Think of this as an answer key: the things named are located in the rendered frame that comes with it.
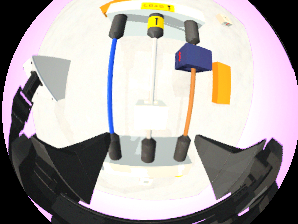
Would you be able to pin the orange block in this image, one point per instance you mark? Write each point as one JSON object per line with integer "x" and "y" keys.
{"x": 221, "y": 83}
{"x": 105, "y": 8}

